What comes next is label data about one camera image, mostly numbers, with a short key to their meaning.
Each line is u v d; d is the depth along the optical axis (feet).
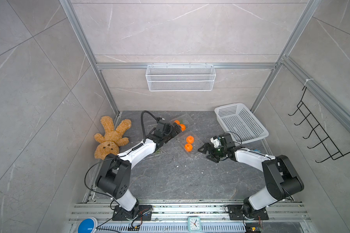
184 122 3.72
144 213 2.35
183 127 3.40
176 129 2.62
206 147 2.68
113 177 1.46
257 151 3.13
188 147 3.05
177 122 3.51
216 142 2.82
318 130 2.24
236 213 2.40
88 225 2.26
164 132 2.27
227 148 2.38
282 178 1.48
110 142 2.92
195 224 2.25
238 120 3.75
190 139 3.25
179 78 3.30
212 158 2.69
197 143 3.28
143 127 2.18
